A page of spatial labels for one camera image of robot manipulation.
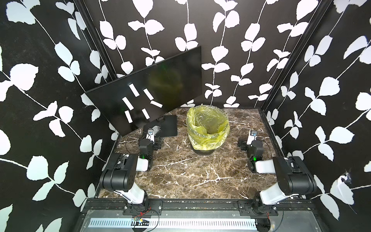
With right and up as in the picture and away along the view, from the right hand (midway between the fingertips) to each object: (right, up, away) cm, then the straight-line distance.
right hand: (247, 136), depth 95 cm
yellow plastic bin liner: (-26, +6, +4) cm, 27 cm away
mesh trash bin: (-26, +6, +4) cm, 27 cm away
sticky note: (-58, +20, -12) cm, 63 cm away
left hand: (-64, +2, 0) cm, 64 cm away
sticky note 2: (-72, +13, -18) cm, 75 cm away
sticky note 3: (-65, +15, -11) cm, 67 cm away
